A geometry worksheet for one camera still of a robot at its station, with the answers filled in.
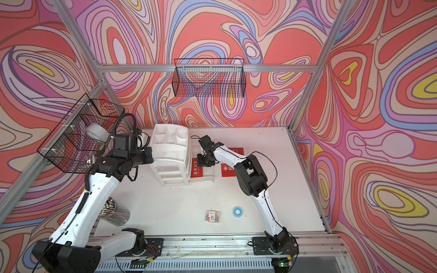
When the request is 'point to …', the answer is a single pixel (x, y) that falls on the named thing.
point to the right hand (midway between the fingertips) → (200, 168)
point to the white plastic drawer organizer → (170, 154)
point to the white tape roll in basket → (98, 131)
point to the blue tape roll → (238, 211)
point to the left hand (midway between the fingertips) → (152, 151)
